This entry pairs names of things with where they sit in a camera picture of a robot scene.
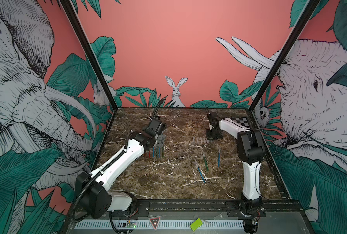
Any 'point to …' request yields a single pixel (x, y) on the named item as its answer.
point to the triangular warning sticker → (155, 221)
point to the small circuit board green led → (131, 224)
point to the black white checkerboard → (241, 121)
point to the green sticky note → (196, 224)
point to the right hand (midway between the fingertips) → (209, 136)
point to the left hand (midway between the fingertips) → (155, 134)
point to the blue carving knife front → (202, 176)
